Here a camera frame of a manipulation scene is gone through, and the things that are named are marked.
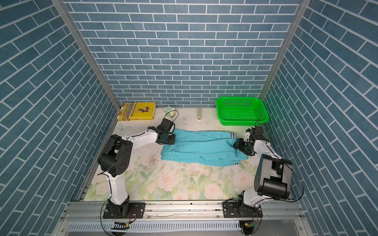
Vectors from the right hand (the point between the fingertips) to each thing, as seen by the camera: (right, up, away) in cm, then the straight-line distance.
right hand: (239, 146), depth 93 cm
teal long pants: (-23, -1, 0) cm, 23 cm away
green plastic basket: (+9, +24, +26) cm, 37 cm away
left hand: (-42, +3, +6) cm, 42 cm away
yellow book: (-78, +24, +21) cm, 85 cm away
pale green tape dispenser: (-49, +26, +19) cm, 58 cm away
